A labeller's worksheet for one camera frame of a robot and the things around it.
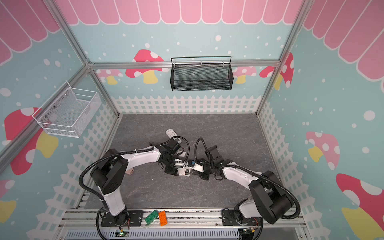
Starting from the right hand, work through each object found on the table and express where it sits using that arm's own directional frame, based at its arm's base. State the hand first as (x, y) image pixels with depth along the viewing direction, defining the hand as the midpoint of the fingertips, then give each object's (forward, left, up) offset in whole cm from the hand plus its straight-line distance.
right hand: (194, 169), depth 86 cm
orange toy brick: (-24, +15, -4) cm, 29 cm away
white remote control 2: (+29, +17, -3) cm, 34 cm away
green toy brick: (-23, +21, -4) cm, 32 cm away
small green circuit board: (-29, +35, -7) cm, 46 cm away
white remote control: (+1, +6, -4) cm, 7 cm away
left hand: (+2, +11, -5) cm, 13 cm away
